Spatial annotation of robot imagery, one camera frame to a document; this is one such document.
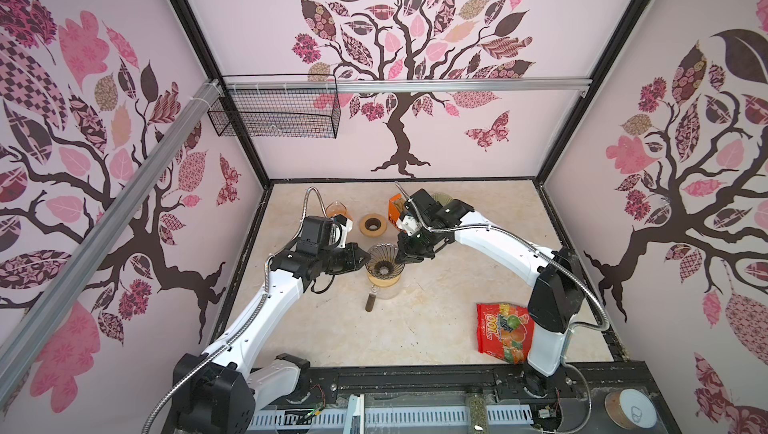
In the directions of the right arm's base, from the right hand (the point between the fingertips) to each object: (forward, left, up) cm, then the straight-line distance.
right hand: (395, 257), depth 80 cm
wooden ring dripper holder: (-5, +3, -5) cm, 8 cm away
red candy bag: (-16, -29, -13) cm, 36 cm away
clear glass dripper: (0, +4, -2) cm, 4 cm away
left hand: (-2, +7, +1) cm, 7 cm away
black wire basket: (+68, +48, +2) cm, 83 cm away
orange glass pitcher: (+25, +20, -9) cm, 34 cm away
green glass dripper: (+30, -18, -10) cm, 37 cm away
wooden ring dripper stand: (+22, +8, -15) cm, 28 cm away
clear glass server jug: (-3, +4, -15) cm, 16 cm away
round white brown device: (-34, -53, -10) cm, 64 cm away
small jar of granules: (-35, -18, -12) cm, 41 cm away
